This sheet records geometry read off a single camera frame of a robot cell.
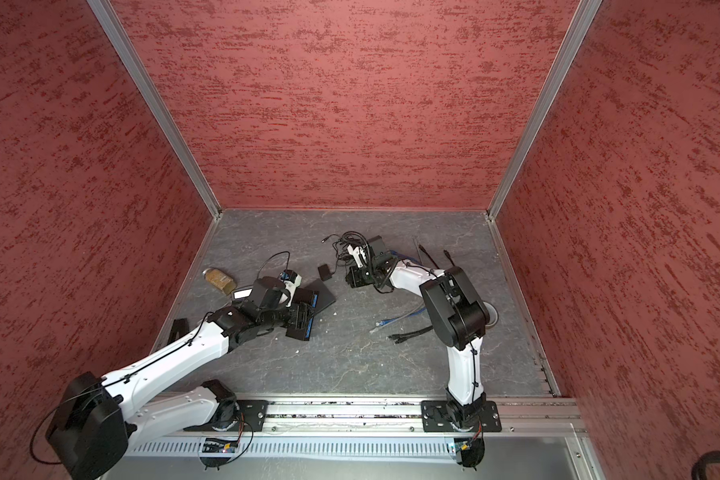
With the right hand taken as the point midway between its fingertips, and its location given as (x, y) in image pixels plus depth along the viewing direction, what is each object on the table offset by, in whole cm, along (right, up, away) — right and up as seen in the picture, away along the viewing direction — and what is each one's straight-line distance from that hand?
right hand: (347, 282), depth 95 cm
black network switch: (-9, -3, -15) cm, 18 cm away
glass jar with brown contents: (-41, +1, -1) cm, 41 cm away
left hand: (-11, -7, -12) cm, 18 cm away
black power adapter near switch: (-8, +3, +5) cm, 10 cm away
